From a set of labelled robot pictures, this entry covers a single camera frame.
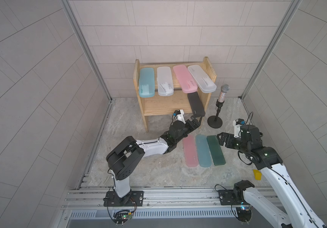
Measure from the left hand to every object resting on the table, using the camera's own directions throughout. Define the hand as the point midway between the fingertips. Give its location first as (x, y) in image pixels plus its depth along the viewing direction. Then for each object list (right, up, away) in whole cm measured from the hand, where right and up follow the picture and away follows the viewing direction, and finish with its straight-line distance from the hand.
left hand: (201, 118), depth 79 cm
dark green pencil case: (+11, -20, +9) cm, 25 cm away
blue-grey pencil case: (+3, -24, +7) cm, 25 cm away
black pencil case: (-2, +8, +4) cm, 9 cm away
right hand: (+10, -9, -4) cm, 14 cm away
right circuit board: (+18, -45, -11) cm, 50 cm away
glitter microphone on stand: (+15, -4, +22) cm, 26 cm away
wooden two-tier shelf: (-25, +7, +6) cm, 26 cm away
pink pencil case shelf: (-5, -20, +8) cm, 22 cm away
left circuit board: (-41, -46, -12) cm, 63 cm away
